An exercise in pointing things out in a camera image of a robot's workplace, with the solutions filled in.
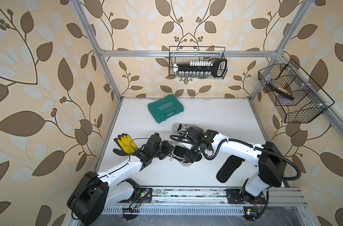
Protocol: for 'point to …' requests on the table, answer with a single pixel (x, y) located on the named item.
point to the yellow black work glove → (127, 145)
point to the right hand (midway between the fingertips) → (189, 154)
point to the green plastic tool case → (162, 110)
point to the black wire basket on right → (296, 95)
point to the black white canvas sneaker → (177, 152)
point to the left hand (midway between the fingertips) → (174, 145)
